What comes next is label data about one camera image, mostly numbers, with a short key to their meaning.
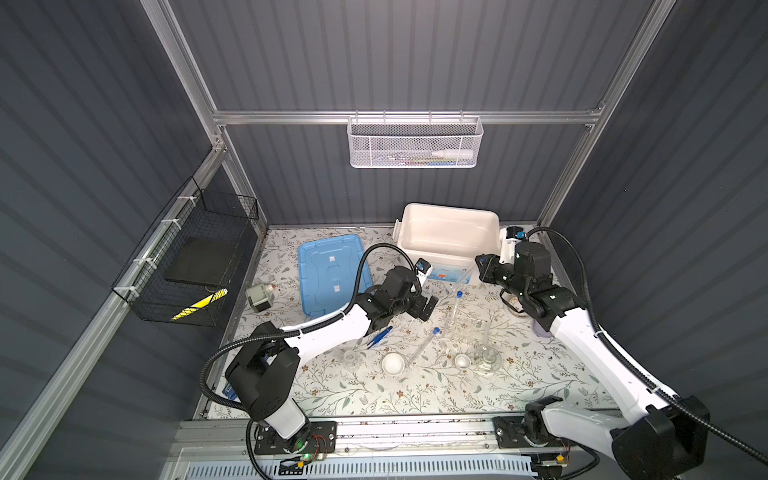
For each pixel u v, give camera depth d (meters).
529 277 0.58
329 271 1.05
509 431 0.73
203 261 0.73
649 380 0.42
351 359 0.79
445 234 1.12
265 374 0.44
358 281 0.63
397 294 0.65
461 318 0.95
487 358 0.81
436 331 0.91
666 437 0.38
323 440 0.72
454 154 0.87
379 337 0.91
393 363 0.85
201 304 0.65
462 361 0.85
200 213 0.82
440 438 0.75
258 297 0.94
